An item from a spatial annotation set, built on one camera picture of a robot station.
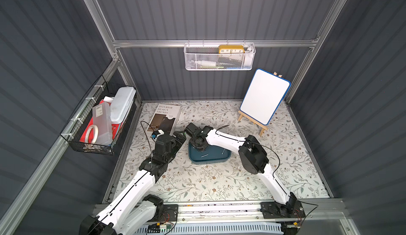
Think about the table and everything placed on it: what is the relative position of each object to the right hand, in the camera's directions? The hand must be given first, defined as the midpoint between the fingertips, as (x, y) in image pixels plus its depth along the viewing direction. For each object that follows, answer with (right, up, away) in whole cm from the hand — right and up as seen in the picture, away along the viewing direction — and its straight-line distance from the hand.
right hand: (195, 142), depth 96 cm
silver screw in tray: (+6, -6, -5) cm, 10 cm away
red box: (-34, +11, -26) cm, 44 cm away
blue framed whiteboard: (+40, +28, -8) cm, 49 cm away
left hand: (-5, +6, -17) cm, 19 cm away
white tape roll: (-37, +9, -34) cm, 51 cm away
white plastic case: (-33, +25, -20) cm, 46 cm away
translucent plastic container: (-39, +15, -27) cm, 50 cm away
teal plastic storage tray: (+10, -6, -4) cm, 12 cm away
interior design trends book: (-24, +20, +15) cm, 35 cm away
